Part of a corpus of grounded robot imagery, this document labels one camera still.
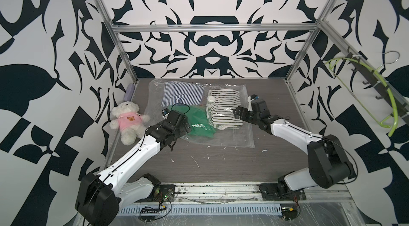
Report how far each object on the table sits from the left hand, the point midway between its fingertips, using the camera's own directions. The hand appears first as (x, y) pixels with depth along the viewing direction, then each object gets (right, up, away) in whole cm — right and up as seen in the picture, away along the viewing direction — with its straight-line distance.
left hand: (180, 125), depth 82 cm
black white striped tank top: (+22, +5, +16) cm, 27 cm away
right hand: (+32, +7, +9) cm, 33 cm away
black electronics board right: (+49, -36, -11) cm, 62 cm away
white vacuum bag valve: (+16, +13, +20) cm, 29 cm away
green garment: (+8, +2, +12) cm, 15 cm away
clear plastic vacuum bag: (+33, -8, +7) cm, 34 cm away
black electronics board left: (-12, -37, -11) cm, 41 cm away
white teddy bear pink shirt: (-28, 0, +6) cm, 29 cm away
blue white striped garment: (-3, +17, +22) cm, 28 cm away
